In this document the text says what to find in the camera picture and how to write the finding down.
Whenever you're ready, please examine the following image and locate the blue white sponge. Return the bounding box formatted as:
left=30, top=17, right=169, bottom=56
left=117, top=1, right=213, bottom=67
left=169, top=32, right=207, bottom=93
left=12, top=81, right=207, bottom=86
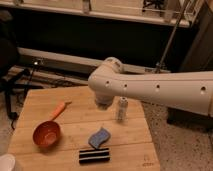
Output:
left=88, top=127, right=111, bottom=149

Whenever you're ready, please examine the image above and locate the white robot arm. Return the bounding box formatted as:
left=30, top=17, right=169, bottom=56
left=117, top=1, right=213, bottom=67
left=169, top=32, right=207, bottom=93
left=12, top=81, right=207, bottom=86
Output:
left=88, top=57, right=213, bottom=117

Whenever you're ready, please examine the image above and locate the small silver shaker bottle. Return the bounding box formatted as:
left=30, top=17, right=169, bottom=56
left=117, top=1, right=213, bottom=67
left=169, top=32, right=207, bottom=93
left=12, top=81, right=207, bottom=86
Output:
left=116, top=97, right=128, bottom=122

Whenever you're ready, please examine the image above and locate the black white striped block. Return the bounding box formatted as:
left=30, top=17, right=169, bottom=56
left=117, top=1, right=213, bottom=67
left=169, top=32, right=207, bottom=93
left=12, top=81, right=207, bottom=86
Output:
left=79, top=148, right=110, bottom=164

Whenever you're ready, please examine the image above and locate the metal pole stand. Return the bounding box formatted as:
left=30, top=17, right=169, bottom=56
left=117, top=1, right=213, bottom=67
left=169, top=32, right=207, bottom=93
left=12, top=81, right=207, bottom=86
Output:
left=155, top=0, right=190, bottom=73

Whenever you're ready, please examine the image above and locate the black office chair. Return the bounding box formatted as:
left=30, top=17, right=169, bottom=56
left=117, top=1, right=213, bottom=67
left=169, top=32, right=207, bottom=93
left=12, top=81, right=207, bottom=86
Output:
left=0, top=10, right=42, bottom=129

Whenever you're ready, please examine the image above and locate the white bowl at corner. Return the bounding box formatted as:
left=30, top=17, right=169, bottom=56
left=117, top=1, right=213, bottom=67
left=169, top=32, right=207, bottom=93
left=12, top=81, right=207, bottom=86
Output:
left=0, top=154, right=15, bottom=171

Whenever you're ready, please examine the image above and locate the orange ladle with handle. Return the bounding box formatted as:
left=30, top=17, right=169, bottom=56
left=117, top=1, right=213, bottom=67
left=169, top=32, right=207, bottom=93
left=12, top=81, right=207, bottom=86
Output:
left=32, top=102, right=70, bottom=148

